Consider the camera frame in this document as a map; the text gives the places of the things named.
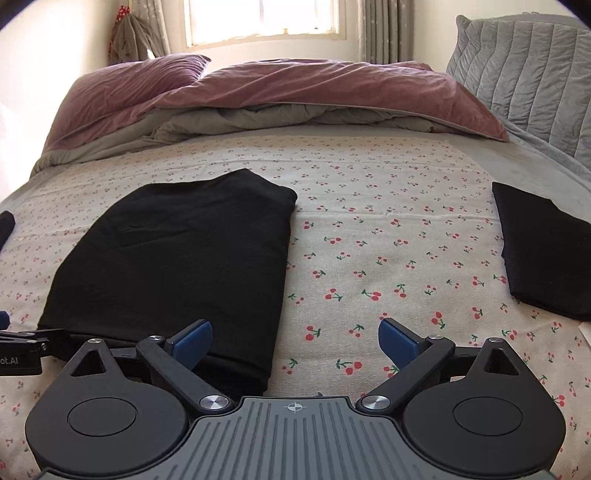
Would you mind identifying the hanging grey garment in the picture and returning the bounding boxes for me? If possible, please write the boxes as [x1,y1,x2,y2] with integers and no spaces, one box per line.
[108,6,150,65]

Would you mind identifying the grey curtain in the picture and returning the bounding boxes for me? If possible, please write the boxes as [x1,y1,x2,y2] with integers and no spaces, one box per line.
[359,0,414,64]

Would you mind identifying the grey fleece blanket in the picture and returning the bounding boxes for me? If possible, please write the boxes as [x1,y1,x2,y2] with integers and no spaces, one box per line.
[479,117,591,222]

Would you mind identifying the black pants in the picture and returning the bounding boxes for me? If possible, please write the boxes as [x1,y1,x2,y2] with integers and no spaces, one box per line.
[39,169,297,399]

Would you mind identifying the grey quilted headboard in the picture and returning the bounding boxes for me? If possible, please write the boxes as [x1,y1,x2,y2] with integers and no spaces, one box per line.
[447,13,590,178]

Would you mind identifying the folded black garment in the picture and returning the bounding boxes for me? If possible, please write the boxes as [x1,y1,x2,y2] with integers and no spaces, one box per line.
[492,182,591,322]

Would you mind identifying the cherry print bed sheet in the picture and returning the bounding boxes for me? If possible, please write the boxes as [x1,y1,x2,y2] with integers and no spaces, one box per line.
[1,128,590,479]

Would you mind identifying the window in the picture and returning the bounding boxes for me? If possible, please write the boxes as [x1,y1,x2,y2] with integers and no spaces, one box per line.
[183,0,346,47]

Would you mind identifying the pink velvet duvet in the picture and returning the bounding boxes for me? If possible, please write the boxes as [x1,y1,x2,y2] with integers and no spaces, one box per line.
[34,54,508,172]

